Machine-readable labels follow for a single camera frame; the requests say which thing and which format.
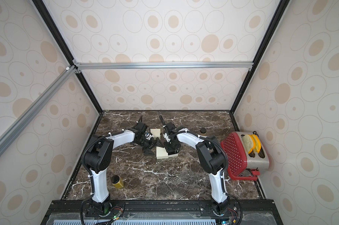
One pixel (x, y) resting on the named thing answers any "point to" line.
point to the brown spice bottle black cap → (202, 130)
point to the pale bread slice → (249, 142)
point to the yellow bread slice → (258, 143)
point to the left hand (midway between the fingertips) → (162, 148)
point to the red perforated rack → (237, 160)
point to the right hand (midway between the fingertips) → (167, 152)
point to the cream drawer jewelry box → (156, 132)
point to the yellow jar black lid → (117, 182)
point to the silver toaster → (255, 161)
